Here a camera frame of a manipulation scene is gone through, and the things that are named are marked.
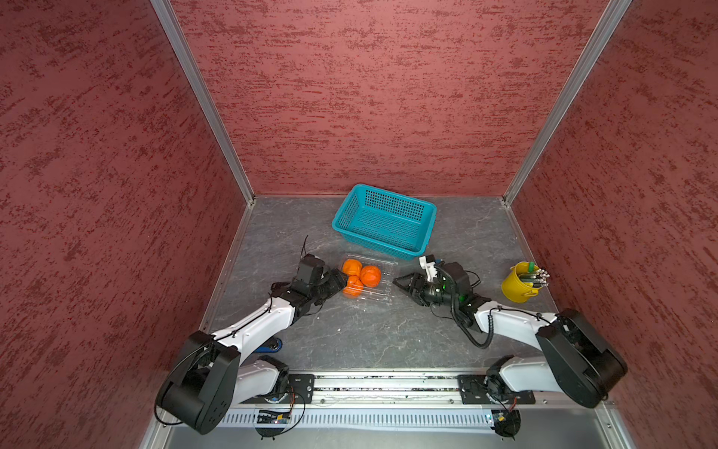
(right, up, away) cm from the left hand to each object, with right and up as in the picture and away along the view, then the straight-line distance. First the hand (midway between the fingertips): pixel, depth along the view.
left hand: (341, 286), depth 87 cm
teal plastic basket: (+20, +20, +23) cm, 37 cm away
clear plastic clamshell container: (+13, -1, -4) cm, 14 cm away
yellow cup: (+56, -1, 0) cm, 56 cm away
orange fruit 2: (+9, +3, +3) cm, 10 cm away
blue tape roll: (-20, -16, -6) cm, 27 cm away
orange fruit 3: (+4, 0, +1) cm, 4 cm away
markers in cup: (+57, +5, -10) cm, 58 cm away
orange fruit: (+3, +6, +5) cm, 8 cm away
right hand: (+17, 0, -4) cm, 17 cm away
